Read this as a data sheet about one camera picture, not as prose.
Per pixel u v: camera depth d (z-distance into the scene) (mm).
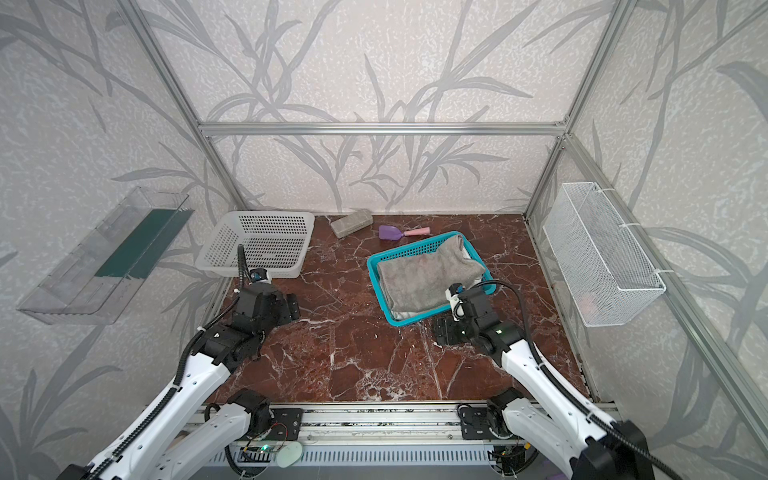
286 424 728
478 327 607
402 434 727
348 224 1150
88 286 630
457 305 722
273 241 1118
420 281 938
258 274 679
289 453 684
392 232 1153
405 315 889
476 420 739
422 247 999
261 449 707
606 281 600
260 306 587
